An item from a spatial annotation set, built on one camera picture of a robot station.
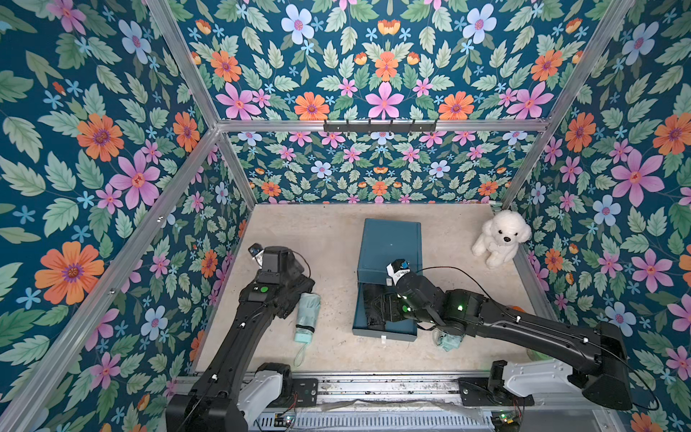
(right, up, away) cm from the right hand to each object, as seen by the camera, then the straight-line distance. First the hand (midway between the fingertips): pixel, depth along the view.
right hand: (379, 302), depth 72 cm
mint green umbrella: (-22, -9, +13) cm, 27 cm away
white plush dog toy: (+42, +17, +18) cm, 49 cm away
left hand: (-25, +10, +10) cm, 29 cm away
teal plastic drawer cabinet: (+1, +16, +9) cm, 18 cm away
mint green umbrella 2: (+22, -14, +7) cm, 27 cm away
